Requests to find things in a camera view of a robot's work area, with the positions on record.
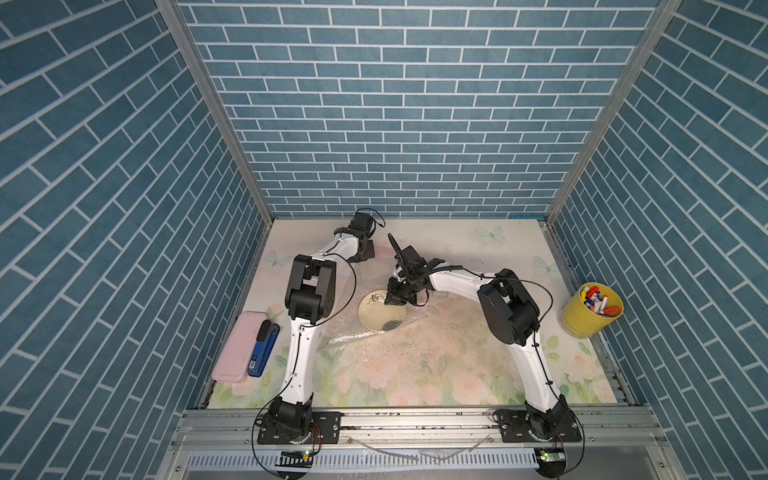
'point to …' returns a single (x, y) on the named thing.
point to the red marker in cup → (612, 310)
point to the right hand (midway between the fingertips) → (384, 302)
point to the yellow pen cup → (580, 321)
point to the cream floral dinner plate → (378, 315)
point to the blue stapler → (262, 348)
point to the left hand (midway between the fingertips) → (370, 254)
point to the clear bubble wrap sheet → (346, 323)
